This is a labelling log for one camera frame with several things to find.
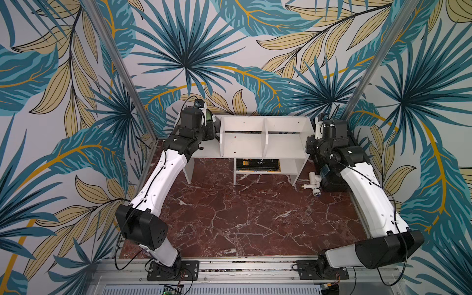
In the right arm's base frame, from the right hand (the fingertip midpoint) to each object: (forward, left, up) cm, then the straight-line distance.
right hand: (312, 138), depth 75 cm
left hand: (+7, +43, +3) cm, 44 cm away
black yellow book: (+1, +21, -19) cm, 28 cm away
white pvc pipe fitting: (-3, -10, -31) cm, 33 cm away
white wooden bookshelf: (+7, +7, -7) cm, 12 cm away
